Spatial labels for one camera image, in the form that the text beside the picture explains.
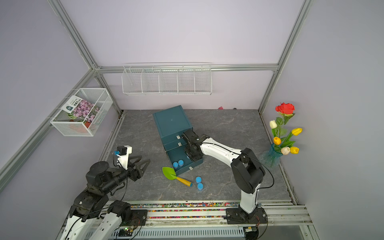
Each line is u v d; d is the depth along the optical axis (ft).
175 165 2.91
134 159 2.22
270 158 2.64
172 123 2.79
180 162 2.92
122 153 1.84
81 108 2.42
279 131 2.50
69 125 2.43
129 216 2.28
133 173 1.93
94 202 1.53
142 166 2.09
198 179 2.72
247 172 1.54
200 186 2.65
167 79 3.26
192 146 2.11
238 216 2.43
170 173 2.87
